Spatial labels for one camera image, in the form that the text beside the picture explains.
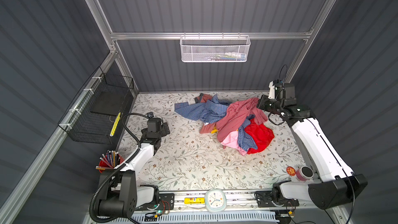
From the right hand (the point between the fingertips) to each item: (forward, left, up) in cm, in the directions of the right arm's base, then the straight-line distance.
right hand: (261, 100), depth 76 cm
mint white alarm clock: (-39, +23, -27) cm, 52 cm away
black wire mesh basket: (-9, +80, 0) cm, 80 cm away
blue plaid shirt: (+4, +23, -12) cm, 26 cm away
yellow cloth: (-3, +23, -24) cm, 33 cm away
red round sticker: (-24, -18, -30) cm, 43 cm away
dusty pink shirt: (-4, +14, -14) cm, 20 cm away
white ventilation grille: (-45, +28, -30) cm, 61 cm away
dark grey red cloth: (+24, +29, -23) cm, 44 cm away
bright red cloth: (-8, -4, -21) cm, 22 cm away
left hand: (-3, +56, -18) cm, 59 cm away
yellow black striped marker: (-13, +68, 0) cm, 70 cm away
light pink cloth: (-13, +14, -17) cm, 26 cm away
